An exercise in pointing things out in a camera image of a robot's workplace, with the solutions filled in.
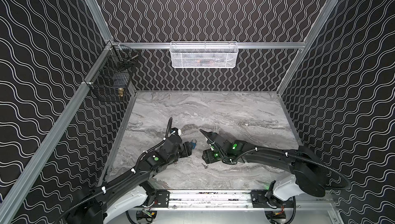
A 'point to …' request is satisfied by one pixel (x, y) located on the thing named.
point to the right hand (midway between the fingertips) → (208, 156)
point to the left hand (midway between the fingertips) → (194, 147)
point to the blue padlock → (193, 145)
